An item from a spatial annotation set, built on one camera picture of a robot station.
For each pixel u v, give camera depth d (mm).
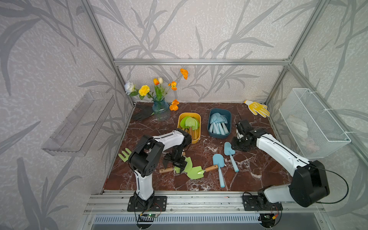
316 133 605
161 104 1008
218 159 891
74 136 640
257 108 1192
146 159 490
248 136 607
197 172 845
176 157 783
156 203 725
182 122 1046
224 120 1052
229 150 926
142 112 1150
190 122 1029
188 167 845
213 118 1038
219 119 1027
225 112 1089
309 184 414
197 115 1056
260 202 663
